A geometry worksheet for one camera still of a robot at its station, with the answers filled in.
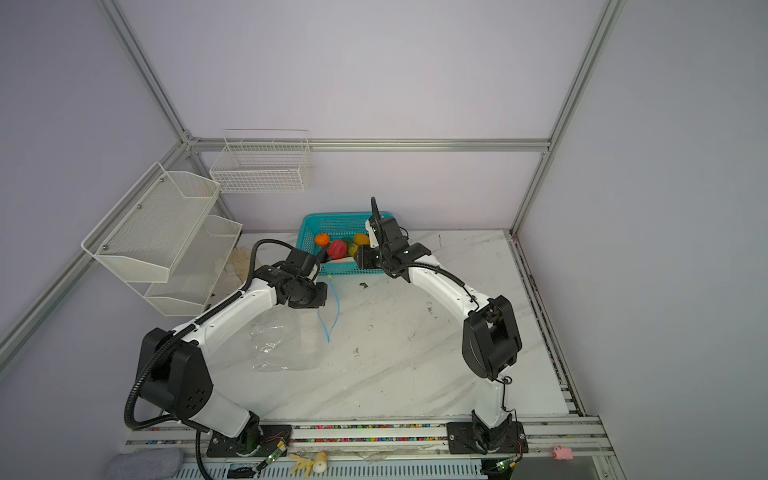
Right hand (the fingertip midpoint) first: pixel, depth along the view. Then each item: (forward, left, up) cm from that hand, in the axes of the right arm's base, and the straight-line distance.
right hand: (356, 255), depth 85 cm
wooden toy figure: (-48, +6, -19) cm, 52 cm away
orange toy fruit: (+23, +18, -17) cm, 34 cm away
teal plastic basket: (+28, +12, -14) cm, 33 cm away
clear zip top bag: (-16, +23, -21) cm, 35 cm away
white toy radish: (+13, +8, -17) cm, 23 cm away
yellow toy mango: (+20, +2, -14) cm, 25 cm away
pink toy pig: (-45, -51, -20) cm, 71 cm away
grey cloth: (-49, +47, -18) cm, 70 cm away
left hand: (-10, +11, -9) cm, 17 cm away
